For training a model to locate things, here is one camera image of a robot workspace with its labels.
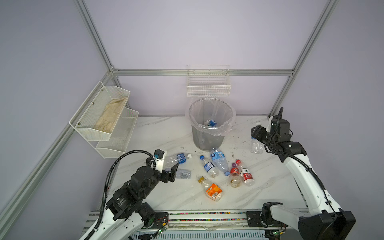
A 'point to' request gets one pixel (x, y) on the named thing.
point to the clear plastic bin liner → (211, 114)
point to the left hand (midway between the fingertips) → (168, 161)
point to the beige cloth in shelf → (107, 120)
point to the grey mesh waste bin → (204, 141)
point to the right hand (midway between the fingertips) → (254, 129)
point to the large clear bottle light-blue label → (219, 158)
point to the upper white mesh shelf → (96, 118)
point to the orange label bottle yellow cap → (212, 191)
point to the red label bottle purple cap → (234, 171)
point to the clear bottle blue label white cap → (170, 161)
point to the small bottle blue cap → (209, 167)
